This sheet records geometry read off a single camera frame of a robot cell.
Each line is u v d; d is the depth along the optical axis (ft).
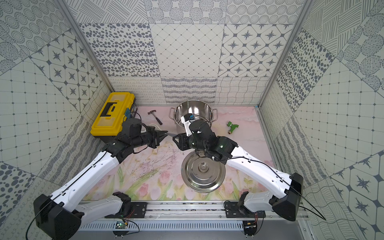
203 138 1.61
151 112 3.85
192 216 2.40
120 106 3.15
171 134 2.40
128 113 3.27
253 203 1.95
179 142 2.06
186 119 1.96
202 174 2.79
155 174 2.82
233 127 3.52
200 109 3.22
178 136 1.93
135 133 1.94
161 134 2.30
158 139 2.22
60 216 1.20
